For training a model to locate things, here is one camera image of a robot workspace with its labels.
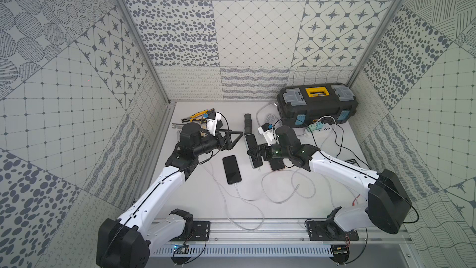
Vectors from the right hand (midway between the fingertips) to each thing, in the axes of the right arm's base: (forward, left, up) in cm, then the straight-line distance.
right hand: (254, 151), depth 80 cm
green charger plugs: (+21, -33, -10) cm, 40 cm away
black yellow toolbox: (+27, -29, +2) cm, 40 cm away
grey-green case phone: (+4, +1, +1) cm, 4 cm away
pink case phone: (-8, -9, +3) cm, 12 cm away
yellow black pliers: (+29, +37, -12) cm, 49 cm away
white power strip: (+23, -42, -14) cm, 50 cm away
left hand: (+3, +9, +13) cm, 16 cm away
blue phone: (-2, +11, -19) cm, 22 cm away
